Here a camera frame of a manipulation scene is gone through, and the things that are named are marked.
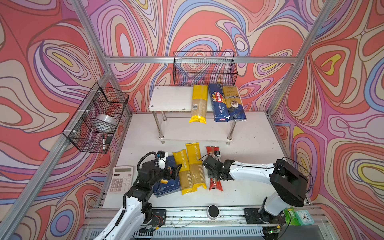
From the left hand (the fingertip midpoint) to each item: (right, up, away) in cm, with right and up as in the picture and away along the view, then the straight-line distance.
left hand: (175, 162), depth 80 cm
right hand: (+22, -9, +8) cm, 25 cm away
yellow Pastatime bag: (+5, -9, +5) cm, 11 cm away
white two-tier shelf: (-2, +30, -5) cm, 30 cm away
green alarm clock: (+64, -25, -9) cm, 69 cm away
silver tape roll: (-34, +23, -7) cm, 42 cm away
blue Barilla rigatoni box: (-4, -12, -4) cm, 13 cm away
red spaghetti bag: (+21, -11, -2) cm, 24 cm away
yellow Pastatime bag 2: (+11, -5, +8) cm, 15 cm away
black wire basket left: (-38, +21, -10) cm, 44 cm away
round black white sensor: (+19, -22, -10) cm, 31 cm away
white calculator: (-32, -11, +4) cm, 34 cm away
